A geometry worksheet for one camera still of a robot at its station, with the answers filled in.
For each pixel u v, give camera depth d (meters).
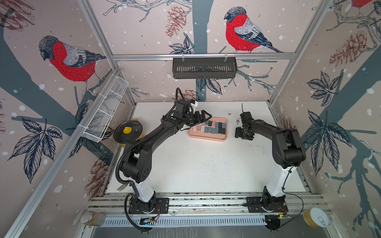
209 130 1.04
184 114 0.70
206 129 1.04
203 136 1.01
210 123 1.07
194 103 0.81
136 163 0.47
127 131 0.88
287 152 0.52
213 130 1.03
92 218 0.63
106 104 0.89
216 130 1.03
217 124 1.07
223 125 1.07
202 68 1.05
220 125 1.07
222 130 1.04
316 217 0.67
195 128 1.04
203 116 0.76
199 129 1.04
